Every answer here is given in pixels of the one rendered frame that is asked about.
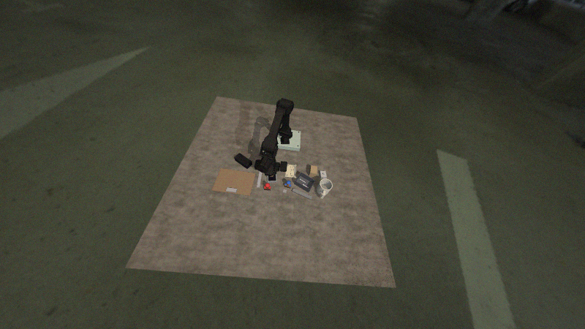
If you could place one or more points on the cream inspection card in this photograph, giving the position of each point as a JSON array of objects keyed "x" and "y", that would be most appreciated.
[{"x": 291, "y": 171}]

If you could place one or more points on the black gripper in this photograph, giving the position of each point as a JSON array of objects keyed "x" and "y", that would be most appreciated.
[{"x": 282, "y": 165}]

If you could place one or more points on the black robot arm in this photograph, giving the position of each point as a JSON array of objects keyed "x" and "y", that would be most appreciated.
[{"x": 284, "y": 107}]

